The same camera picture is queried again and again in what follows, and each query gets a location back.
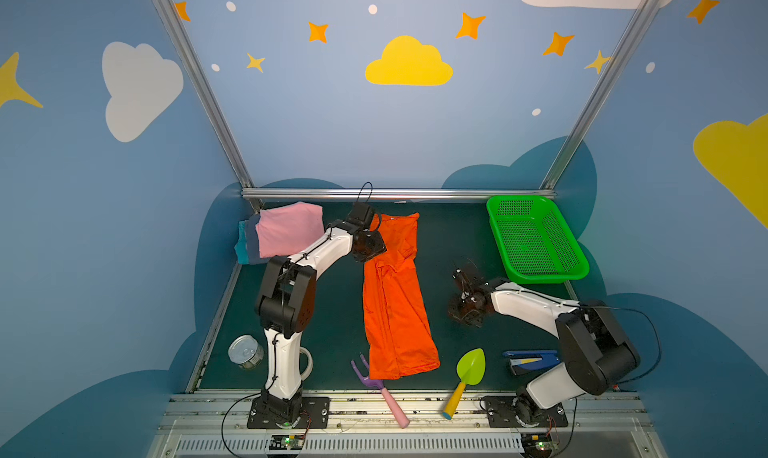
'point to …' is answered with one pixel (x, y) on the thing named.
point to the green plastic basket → (533, 244)
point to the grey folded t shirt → (253, 241)
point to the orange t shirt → (400, 334)
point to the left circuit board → (286, 441)
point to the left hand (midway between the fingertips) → (385, 249)
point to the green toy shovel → (470, 368)
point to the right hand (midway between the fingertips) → (453, 313)
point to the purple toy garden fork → (378, 383)
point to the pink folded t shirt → (285, 230)
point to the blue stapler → (529, 360)
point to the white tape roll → (304, 376)
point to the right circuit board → (536, 444)
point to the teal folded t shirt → (241, 247)
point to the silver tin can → (245, 351)
